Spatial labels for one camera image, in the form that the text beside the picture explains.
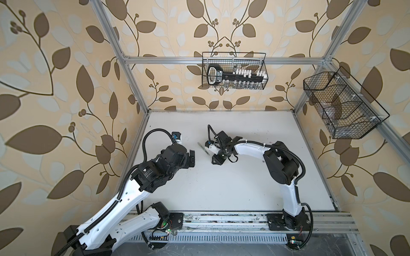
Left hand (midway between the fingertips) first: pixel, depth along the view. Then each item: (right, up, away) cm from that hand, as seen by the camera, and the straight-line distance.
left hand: (183, 151), depth 70 cm
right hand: (+15, -10, +26) cm, 31 cm away
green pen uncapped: (+7, -2, +28) cm, 29 cm away
